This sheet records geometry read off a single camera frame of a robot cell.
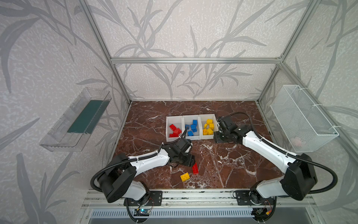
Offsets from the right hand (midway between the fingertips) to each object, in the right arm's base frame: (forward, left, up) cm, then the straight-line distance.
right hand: (216, 136), depth 85 cm
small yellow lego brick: (+14, +5, -10) cm, 18 cm away
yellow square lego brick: (+8, +6, -8) cm, 13 cm away
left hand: (-13, +15, -8) cm, 22 cm away
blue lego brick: (+18, +12, -10) cm, 24 cm away
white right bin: (+16, +7, -6) cm, 19 cm away
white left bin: (+16, +24, -7) cm, 30 cm away
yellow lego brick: (+8, +2, -8) cm, 12 cm away
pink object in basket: (-8, -40, +8) cm, 42 cm away
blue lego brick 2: (+8, +16, -10) cm, 21 cm away
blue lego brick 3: (+15, +17, -12) cm, 26 cm away
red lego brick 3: (+7, +25, -7) cm, 27 cm away
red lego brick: (+6, +28, -9) cm, 30 cm away
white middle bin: (+21, +17, -10) cm, 29 cm away
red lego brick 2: (+14, +29, -10) cm, 33 cm away
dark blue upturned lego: (+11, +14, -8) cm, 20 cm away
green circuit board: (-37, +42, -12) cm, 57 cm away
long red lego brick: (-16, +13, -11) cm, 24 cm away
